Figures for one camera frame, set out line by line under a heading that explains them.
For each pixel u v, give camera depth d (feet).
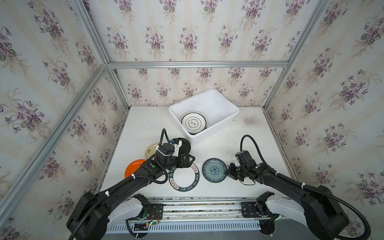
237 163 2.36
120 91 3.56
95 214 1.29
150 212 2.39
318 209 1.34
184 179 2.74
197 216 2.40
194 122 3.52
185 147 3.15
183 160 2.30
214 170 2.84
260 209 2.16
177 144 2.43
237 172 2.41
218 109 3.78
